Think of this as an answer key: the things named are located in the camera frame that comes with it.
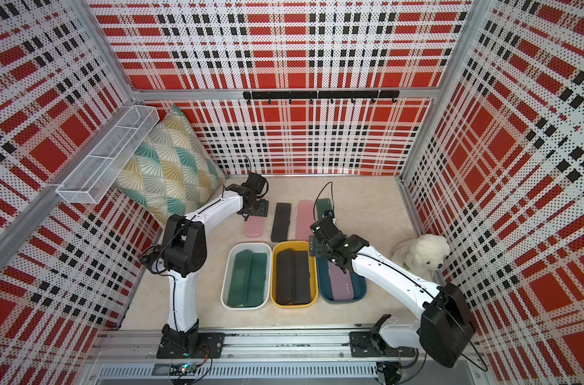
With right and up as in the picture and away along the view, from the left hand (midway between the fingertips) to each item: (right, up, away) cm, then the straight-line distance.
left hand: (259, 208), depth 100 cm
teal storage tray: (+39, -27, -15) cm, 49 cm away
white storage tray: (0, -15, -9) cm, 17 cm away
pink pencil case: (-3, -8, +4) cm, 9 cm away
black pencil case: (+18, -25, -16) cm, 35 cm away
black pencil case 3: (+9, -6, +5) cm, 12 cm away
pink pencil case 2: (+19, -5, +9) cm, 22 cm away
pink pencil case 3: (+32, -26, -15) cm, 44 cm away
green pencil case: (-4, -25, -14) cm, 29 cm away
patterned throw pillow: (-31, +14, -11) cm, 35 cm away
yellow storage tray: (+15, -15, -4) cm, 22 cm away
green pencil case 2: (+27, +1, +7) cm, 28 cm away
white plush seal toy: (+56, -13, -26) cm, 63 cm away
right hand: (+27, -11, -17) cm, 34 cm away
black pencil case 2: (+12, -24, -16) cm, 31 cm away
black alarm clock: (-35, -18, -16) cm, 42 cm away
